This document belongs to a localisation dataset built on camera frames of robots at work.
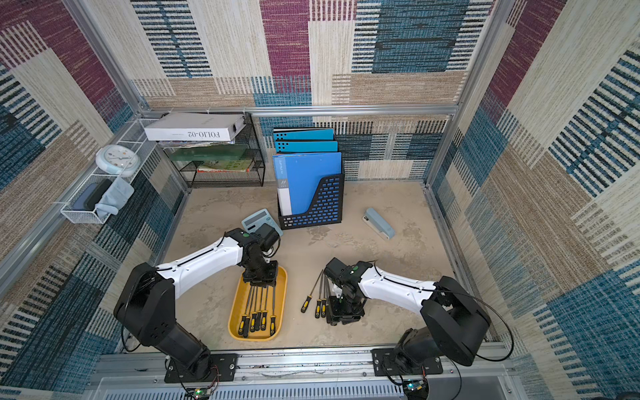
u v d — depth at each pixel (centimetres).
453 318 43
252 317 83
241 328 79
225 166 100
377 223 100
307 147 94
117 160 75
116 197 69
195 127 78
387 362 74
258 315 83
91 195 65
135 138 87
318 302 85
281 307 79
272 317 82
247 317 82
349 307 70
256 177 123
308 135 99
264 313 83
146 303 44
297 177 89
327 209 99
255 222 104
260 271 74
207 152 95
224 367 73
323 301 85
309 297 87
